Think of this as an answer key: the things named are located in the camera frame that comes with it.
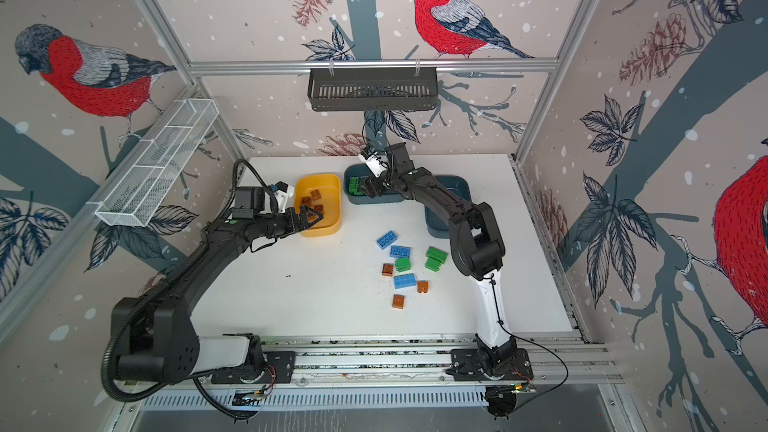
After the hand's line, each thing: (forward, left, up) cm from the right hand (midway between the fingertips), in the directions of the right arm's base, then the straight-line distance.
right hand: (367, 182), depth 96 cm
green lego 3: (-21, -21, -15) cm, 34 cm away
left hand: (-18, +14, +4) cm, 23 cm away
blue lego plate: (-13, -6, -14) cm, 20 cm away
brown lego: (+4, +21, -12) cm, 25 cm away
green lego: (-22, -12, -13) cm, 29 cm away
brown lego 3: (-24, -7, -14) cm, 29 cm away
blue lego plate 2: (-19, -11, -12) cm, 25 cm away
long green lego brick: (+9, +8, -12) cm, 17 cm away
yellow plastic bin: (+4, +19, -12) cm, 22 cm away
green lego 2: (-18, -23, -13) cm, 32 cm away
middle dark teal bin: (-4, 0, +10) cm, 10 cm away
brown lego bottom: (-34, -11, -13) cm, 38 cm away
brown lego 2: (0, +23, -10) cm, 25 cm away
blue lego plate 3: (-27, -13, -14) cm, 33 cm away
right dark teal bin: (+6, -31, -8) cm, 32 cm away
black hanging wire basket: (+31, -1, +15) cm, 34 cm away
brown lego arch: (-28, -18, -14) cm, 37 cm away
